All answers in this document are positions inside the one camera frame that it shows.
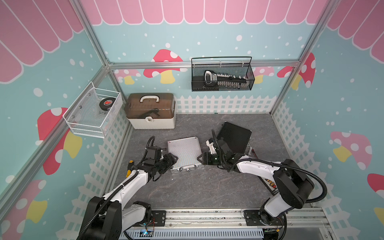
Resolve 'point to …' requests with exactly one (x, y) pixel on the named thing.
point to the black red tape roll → (106, 103)
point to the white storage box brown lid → (150, 111)
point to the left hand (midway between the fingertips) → (175, 163)
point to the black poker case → (236, 138)
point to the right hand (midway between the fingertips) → (200, 158)
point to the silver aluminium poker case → (187, 150)
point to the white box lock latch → (149, 119)
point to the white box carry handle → (149, 97)
